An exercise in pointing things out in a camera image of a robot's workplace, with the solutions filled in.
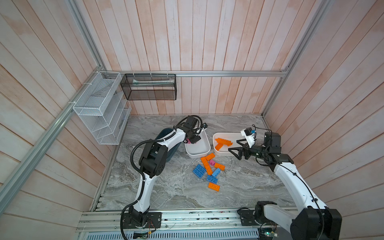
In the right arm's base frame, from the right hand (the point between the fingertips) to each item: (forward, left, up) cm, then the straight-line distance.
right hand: (234, 145), depth 79 cm
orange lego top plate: (+3, +11, -20) cm, 23 cm away
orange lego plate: (+11, +5, -19) cm, 22 cm away
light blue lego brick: (-8, +8, -18) cm, 21 cm away
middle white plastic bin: (+9, +17, -18) cm, 26 cm away
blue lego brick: (-12, +11, -18) cm, 24 cm away
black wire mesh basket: (+45, +54, +6) cm, 71 cm away
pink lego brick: (-2, +10, -18) cm, 21 cm away
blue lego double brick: (-7, +19, -19) cm, 27 cm away
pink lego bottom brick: (+7, +25, -7) cm, 27 cm away
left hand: (+15, +21, -14) cm, 29 cm away
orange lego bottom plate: (-16, +10, -19) cm, 27 cm away
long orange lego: (-3, +13, -19) cm, 24 cm away
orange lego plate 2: (-3, +6, -19) cm, 20 cm away
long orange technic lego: (+14, +1, -17) cm, 22 cm away
